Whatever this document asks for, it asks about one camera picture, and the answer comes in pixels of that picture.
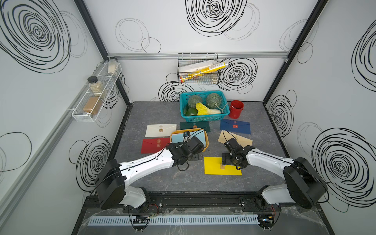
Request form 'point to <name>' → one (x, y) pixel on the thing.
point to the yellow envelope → (213, 165)
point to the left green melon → (193, 100)
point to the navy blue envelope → (235, 126)
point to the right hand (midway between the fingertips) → (228, 162)
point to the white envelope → (163, 130)
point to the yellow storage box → (184, 130)
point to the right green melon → (213, 101)
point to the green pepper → (191, 111)
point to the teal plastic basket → (224, 106)
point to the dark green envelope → (204, 125)
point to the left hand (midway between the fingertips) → (194, 153)
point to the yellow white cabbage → (203, 110)
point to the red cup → (236, 107)
